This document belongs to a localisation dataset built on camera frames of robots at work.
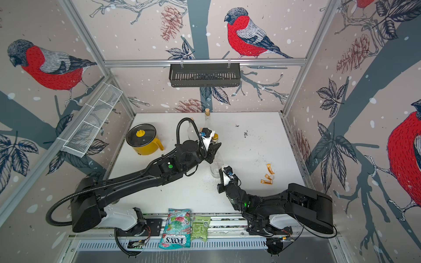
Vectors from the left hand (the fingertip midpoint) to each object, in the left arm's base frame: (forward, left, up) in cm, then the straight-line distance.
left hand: (221, 140), depth 71 cm
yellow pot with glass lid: (+13, +46, -17) cm, 51 cm away
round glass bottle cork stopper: (+16, +7, -3) cm, 18 cm away
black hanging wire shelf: (+54, +10, -1) cm, 55 cm away
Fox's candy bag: (-31, +19, -25) cm, 44 cm away
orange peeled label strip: (+1, -29, -28) cm, 40 cm away
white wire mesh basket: (+4, +71, -8) cm, 71 cm away
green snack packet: (-28, +9, -27) cm, 40 cm away
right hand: (-5, 0, -18) cm, 19 cm away
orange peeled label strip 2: (-5, -27, -29) cm, 40 cm away
